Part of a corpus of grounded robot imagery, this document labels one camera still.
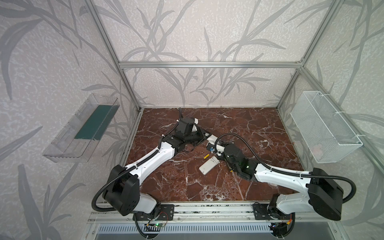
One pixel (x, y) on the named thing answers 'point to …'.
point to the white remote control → (208, 165)
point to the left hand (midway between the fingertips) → (212, 130)
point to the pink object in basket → (317, 151)
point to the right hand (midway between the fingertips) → (221, 135)
